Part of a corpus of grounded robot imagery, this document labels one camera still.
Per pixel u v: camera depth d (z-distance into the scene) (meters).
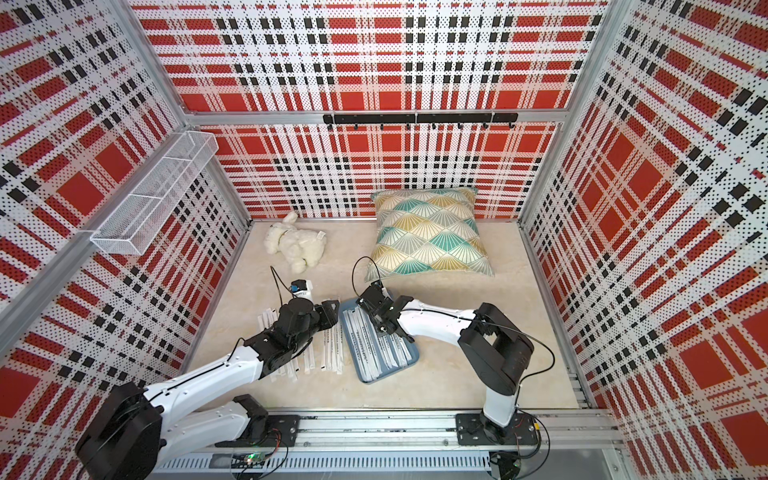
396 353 0.86
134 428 0.40
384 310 0.68
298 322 0.64
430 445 0.73
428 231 0.94
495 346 0.48
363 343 0.88
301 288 0.74
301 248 1.02
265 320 0.93
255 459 0.69
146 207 0.74
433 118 0.90
